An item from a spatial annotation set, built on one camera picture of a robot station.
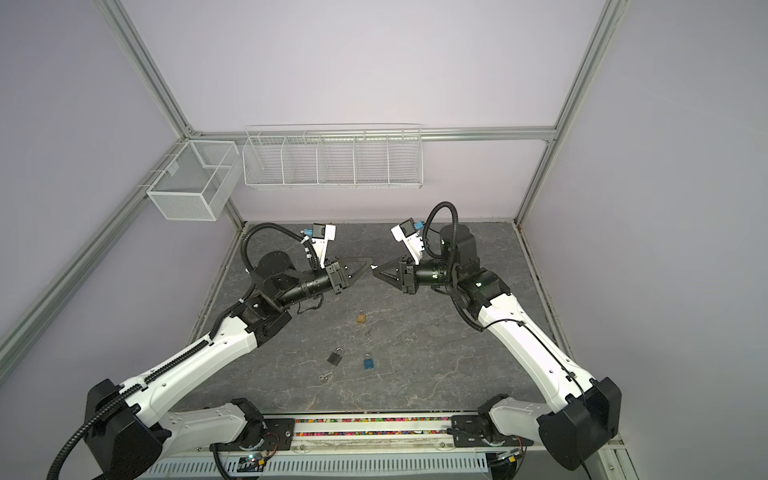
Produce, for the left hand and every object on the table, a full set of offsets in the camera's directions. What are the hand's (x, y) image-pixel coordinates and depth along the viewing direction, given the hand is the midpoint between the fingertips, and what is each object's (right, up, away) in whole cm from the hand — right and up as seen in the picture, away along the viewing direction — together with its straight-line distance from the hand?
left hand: (373, 267), depth 63 cm
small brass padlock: (-6, -18, +31) cm, 36 cm away
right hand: (0, -2, +2) cm, 3 cm away
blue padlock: (-3, -29, +23) cm, 37 cm away
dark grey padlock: (-13, -27, +24) cm, 38 cm away
